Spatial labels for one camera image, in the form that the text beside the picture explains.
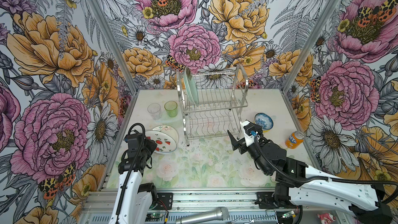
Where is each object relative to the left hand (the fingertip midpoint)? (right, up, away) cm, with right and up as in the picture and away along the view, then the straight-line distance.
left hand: (154, 147), depth 82 cm
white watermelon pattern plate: (+4, -1, +7) cm, 8 cm away
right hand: (+40, +11, -16) cm, 45 cm away
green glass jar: (+4, +20, +23) cm, 31 cm away
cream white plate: (+4, +6, +17) cm, 18 cm away
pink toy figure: (+78, -26, -15) cm, 83 cm away
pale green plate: (+19, +32, +1) cm, 37 cm away
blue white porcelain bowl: (+64, +12, +17) cm, 67 cm away
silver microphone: (+32, -25, -14) cm, 43 cm away
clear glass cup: (-6, +19, +20) cm, 28 cm away
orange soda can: (+75, +3, +3) cm, 75 cm away
